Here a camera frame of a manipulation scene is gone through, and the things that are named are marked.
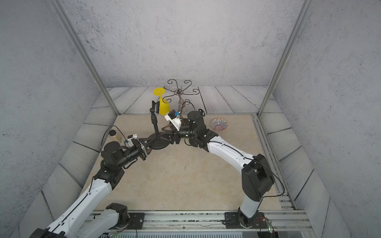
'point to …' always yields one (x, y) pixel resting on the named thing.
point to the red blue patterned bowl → (219, 124)
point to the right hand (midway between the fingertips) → (161, 133)
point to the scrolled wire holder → (182, 102)
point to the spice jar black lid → (112, 132)
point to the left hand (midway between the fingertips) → (157, 139)
